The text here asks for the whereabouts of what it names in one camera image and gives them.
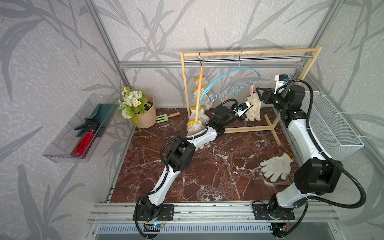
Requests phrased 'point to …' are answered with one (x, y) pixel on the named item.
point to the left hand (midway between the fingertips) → (252, 105)
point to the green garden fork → (166, 117)
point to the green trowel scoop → (100, 119)
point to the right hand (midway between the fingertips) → (259, 88)
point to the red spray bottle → (85, 142)
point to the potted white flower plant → (140, 108)
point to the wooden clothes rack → (269, 128)
